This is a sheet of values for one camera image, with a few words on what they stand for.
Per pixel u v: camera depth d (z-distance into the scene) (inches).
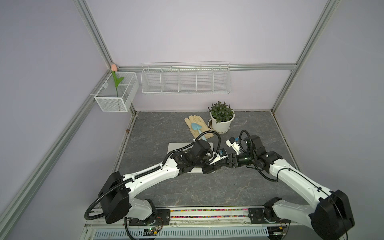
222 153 24.9
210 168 26.0
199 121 44.7
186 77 38.8
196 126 42.5
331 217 15.4
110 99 31.0
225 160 28.4
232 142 28.5
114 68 35.1
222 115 37.8
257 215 29.1
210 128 42.8
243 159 26.8
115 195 15.7
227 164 27.3
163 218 29.0
